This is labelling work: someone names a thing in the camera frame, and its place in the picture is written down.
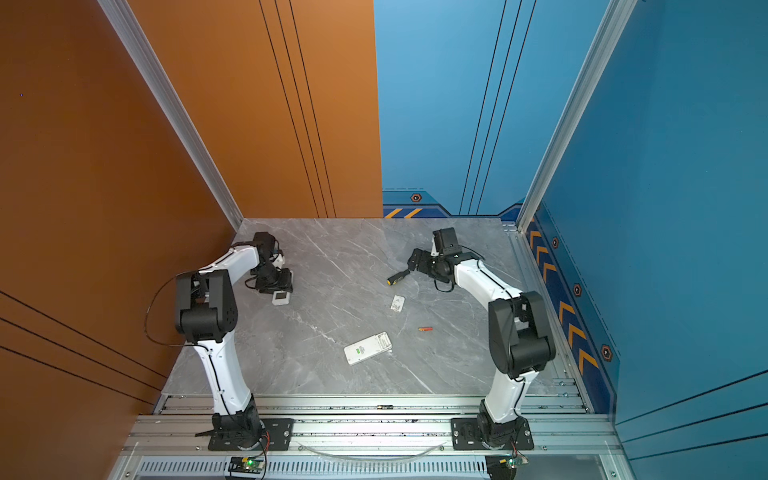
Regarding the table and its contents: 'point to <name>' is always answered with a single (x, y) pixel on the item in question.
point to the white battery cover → (397, 303)
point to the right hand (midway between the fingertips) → (417, 265)
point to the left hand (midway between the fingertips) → (284, 286)
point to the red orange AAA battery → (425, 329)
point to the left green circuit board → (245, 465)
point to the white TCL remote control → (367, 348)
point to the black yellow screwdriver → (393, 280)
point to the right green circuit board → (513, 461)
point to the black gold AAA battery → (385, 406)
